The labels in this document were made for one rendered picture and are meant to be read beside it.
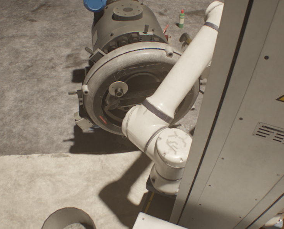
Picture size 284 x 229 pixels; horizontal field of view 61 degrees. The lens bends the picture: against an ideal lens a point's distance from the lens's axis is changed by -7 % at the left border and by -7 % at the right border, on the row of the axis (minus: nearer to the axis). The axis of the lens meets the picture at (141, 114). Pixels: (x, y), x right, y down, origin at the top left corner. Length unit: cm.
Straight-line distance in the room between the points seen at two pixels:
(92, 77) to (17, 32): 257
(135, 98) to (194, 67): 56
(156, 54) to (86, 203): 116
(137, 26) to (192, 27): 193
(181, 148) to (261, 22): 67
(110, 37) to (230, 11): 137
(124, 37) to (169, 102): 76
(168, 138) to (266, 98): 56
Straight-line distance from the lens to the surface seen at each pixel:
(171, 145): 101
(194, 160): 74
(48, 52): 330
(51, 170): 214
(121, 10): 193
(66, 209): 157
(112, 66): 141
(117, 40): 175
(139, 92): 158
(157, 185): 119
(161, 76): 167
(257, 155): 68
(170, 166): 102
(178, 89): 109
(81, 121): 174
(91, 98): 154
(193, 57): 110
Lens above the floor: 178
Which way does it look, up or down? 49 degrees down
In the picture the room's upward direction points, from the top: straight up
